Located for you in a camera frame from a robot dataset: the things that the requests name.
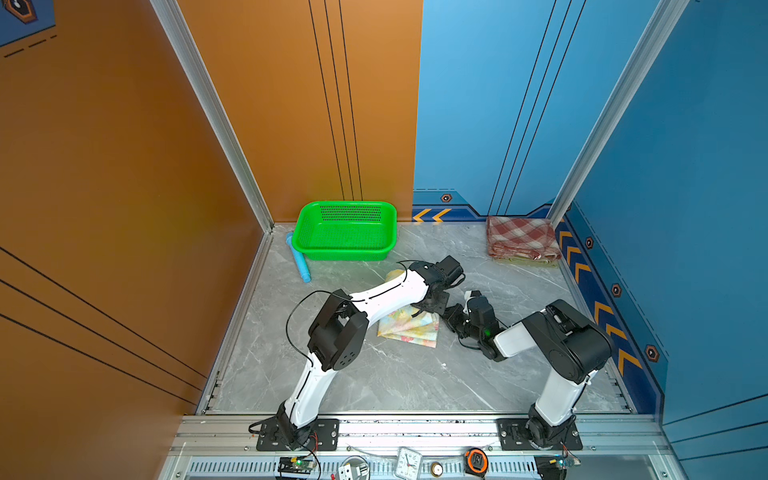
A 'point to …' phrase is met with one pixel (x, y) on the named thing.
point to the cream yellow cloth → (401, 324)
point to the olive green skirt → (544, 261)
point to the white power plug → (354, 467)
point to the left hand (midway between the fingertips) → (436, 303)
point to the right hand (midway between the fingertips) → (433, 312)
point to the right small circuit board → (569, 461)
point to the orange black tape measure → (476, 461)
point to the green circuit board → (299, 465)
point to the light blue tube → (300, 259)
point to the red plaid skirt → (531, 237)
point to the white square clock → (409, 464)
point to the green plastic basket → (346, 230)
